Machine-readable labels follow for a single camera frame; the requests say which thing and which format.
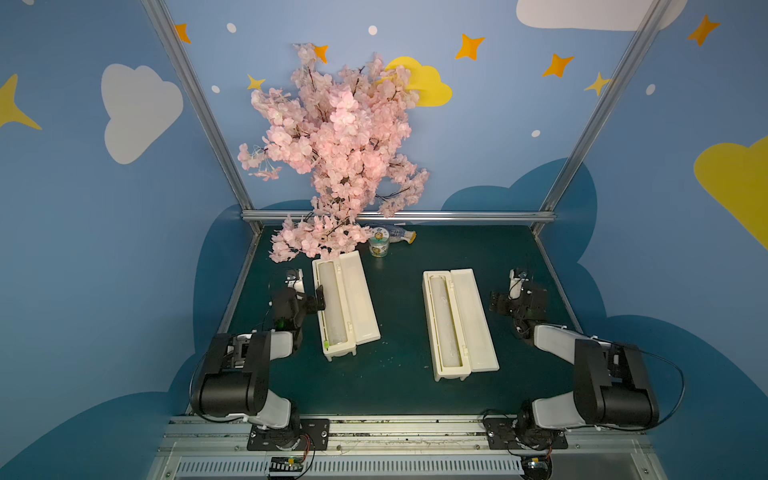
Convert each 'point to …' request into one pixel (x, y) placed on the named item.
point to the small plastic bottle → (398, 233)
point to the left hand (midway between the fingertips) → (307, 285)
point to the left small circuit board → (285, 464)
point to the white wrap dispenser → (438, 373)
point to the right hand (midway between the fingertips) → (510, 290)
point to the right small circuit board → (536, 467)
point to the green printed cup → (379, 242)
